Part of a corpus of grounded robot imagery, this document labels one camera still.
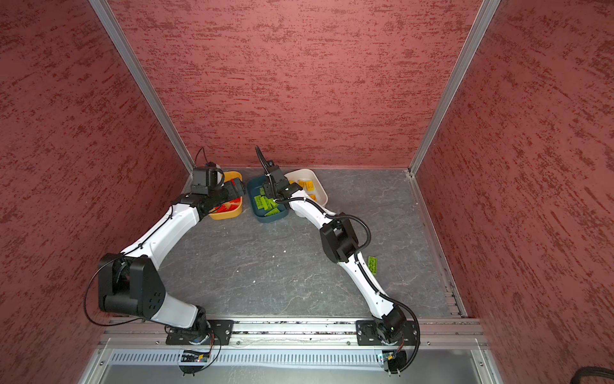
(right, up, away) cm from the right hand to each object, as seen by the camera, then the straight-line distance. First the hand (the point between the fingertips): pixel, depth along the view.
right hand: (271, 186), depth 102 cm
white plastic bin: (+15, +6, +10) cm, 19 cm away
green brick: (-4, -7, +1) cm, 9 cm away
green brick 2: (-1, -8, +1) cm, 8 cm away
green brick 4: (-6, -2, +8) cm, 10 cm away
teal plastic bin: (-10, +2, +11) cm, 15 cm away
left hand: (-11, -2, -14) cm, 18 cm away
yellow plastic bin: (-19, -12, -4) cm, 23 cm away
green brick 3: (+1, -11, 0) cm, 11 cm away
